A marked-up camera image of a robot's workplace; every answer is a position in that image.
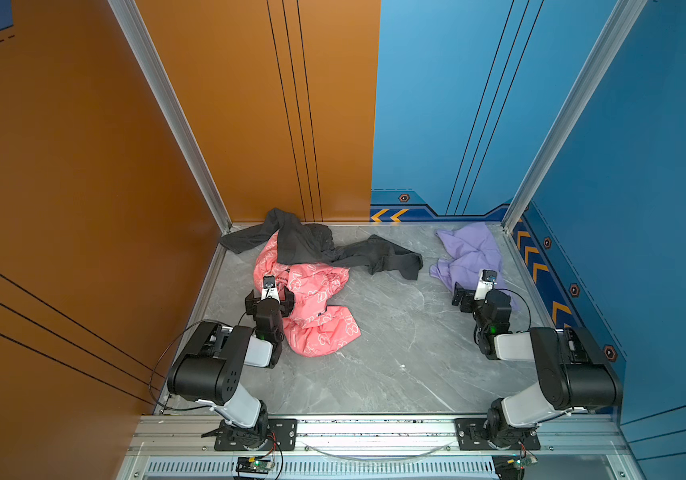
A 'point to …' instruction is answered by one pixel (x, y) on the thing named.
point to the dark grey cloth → (294, 242)
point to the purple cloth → (470, 251)
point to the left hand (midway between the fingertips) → (269, 287)
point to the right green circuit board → (523, 462)
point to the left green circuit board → (255, 464)
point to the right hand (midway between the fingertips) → (469, 284)
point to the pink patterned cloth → (312, 328)
